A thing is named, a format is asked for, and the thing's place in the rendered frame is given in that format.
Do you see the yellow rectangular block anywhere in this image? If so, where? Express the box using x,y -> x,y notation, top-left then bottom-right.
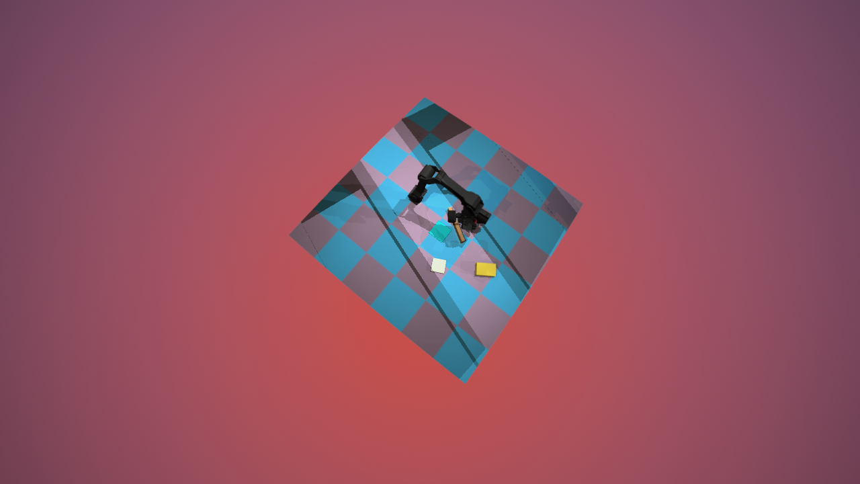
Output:
476,262 -> 496,277

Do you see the beige square block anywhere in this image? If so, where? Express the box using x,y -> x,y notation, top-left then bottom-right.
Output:
431,258 -> 446,274

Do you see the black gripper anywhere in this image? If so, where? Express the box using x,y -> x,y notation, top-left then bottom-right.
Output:
447,210 -> 482,223

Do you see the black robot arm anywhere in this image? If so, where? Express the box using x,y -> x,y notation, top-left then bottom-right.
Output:
408,165 -> 491,231

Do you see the brown rectangular block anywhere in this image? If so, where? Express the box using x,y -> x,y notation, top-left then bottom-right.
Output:
447,207 -> 465,243

